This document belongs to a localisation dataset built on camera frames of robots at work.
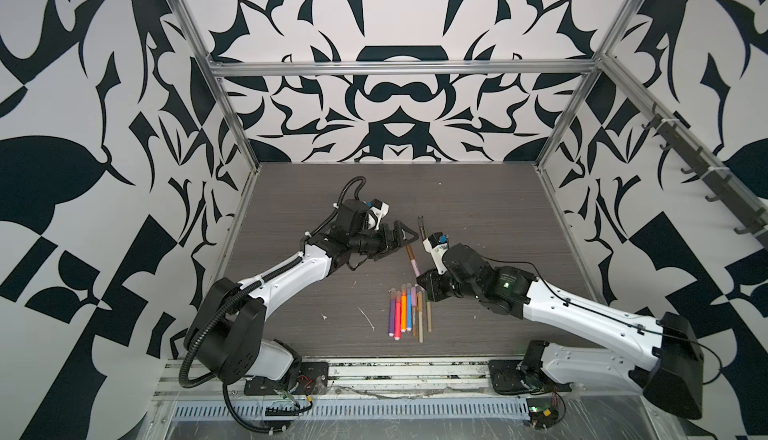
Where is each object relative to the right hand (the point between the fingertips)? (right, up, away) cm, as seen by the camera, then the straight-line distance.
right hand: (418, 280), depth 75 cm
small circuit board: (+29, -31, -4) cm, 42 cm away
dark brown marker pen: (+4, +9, +27) cm, 29 cm away
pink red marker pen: (-4, -12, +8) cm, 16 cm away
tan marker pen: (+2, -11, +10) cm, 15 cm away
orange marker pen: (-3, -14, +7) cm, 16 cm away
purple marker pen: (-6, -11, +10) cm, 16 cm away
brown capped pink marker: (-1, +5, +3) cm, 6 cm away
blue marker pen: (-1, -11, +10) cm, 15 cm away
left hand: (-1, +10, +3) cm, 11 cm away
